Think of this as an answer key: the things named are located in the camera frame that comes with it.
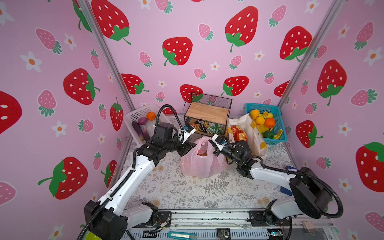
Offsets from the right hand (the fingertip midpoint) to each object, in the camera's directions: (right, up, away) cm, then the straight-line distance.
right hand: (207, 136), depth 75 cm
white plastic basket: (-47, +8, +34) cm, 59 cm away
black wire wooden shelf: (-4, +20, +30) cm, 36 cm away
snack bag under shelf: (-1, +5, +29) cm, 29 cm away
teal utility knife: (-12, -47, -6) cm, 49 cm away
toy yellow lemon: (+41, +10, +32) cm, 52 cm away
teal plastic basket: (+46, +17, +32) cm, 59 cm away
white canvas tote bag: (+29, -6, +6) cm, 30 cm away
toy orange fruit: (+47, +8, +30) cm, 57 cm away
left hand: (-8, -2, -2) cm, 8 cm away
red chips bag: (+21, 0, +15) cm, 25 cm away
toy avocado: (+42, 0, +23) cm, 48 cm away
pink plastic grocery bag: (-3, -13, -1) cm, 13 cm away
